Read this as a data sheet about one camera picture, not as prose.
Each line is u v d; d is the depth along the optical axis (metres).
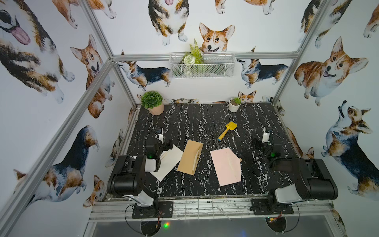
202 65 0.86
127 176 0.48
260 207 0.73
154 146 0.72
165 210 0.73
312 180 0.46
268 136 0.80
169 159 0.90
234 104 1.10
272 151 0.72
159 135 0.81
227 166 0.89
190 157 0.91
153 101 1.02
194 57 0.82
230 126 1.04
